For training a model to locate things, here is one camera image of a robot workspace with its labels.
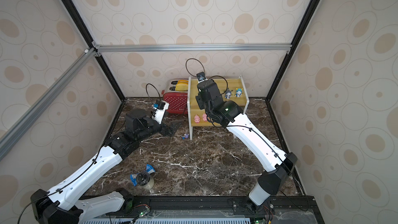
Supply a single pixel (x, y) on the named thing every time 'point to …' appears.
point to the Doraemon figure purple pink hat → (185, 136)
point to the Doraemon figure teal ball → (239, 92)
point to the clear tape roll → (145, 180)
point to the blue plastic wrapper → (150, 170)
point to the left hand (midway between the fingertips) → (178, 117)
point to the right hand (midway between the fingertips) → (203, 93)
